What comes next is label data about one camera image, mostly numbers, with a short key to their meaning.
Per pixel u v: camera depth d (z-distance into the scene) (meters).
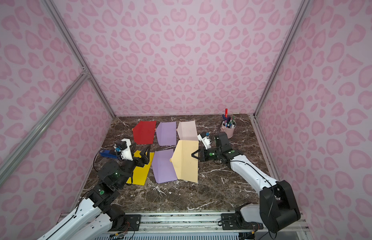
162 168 0.91
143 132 1.12
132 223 0.72
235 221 0.72
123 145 0.58
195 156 0.78
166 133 1.09
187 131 1.13
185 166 0.81
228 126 0.98
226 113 1.00
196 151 0.77
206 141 0.75
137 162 0.62
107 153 0.97
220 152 0.65
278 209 0.41
